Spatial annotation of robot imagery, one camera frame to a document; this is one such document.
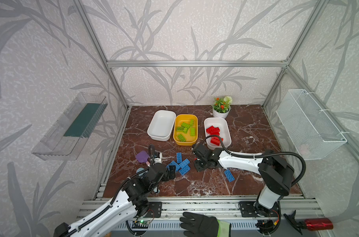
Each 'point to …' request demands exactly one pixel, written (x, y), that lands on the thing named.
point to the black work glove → (203, 226)
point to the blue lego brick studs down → (185, 169)
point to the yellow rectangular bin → (185, 129)
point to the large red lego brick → (213, 131)
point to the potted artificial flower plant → (221, 107)
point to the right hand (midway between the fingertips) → (196, 160)
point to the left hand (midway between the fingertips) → (171, 164)
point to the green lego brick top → (187, 125)
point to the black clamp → (298, 225)
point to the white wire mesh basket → (312, 131)
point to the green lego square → (180, 128)
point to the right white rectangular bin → (225, 135)
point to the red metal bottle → (318, 224)
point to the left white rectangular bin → (161, 127)
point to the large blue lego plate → (173, 163)
